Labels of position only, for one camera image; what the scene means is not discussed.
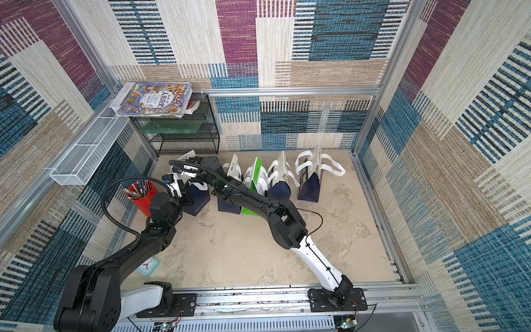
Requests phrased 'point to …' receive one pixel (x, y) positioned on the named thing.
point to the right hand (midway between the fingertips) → (195, 156)
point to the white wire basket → (77, 167)
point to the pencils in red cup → (141, 193)
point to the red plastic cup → (144, 205)
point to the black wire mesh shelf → (206, 142)
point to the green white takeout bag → (256, 178)
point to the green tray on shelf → (173, 126)
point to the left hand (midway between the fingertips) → (189, 183)
